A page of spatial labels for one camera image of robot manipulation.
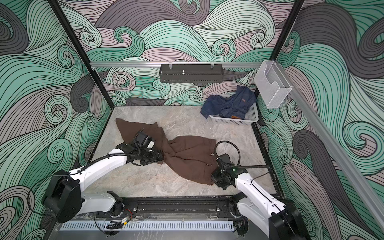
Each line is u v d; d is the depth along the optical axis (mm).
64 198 403
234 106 1122
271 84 793
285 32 793
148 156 712
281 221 393
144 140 665
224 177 620
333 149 520
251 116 1071
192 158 902
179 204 761
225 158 673
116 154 554
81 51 875
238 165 691
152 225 697
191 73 962
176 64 926
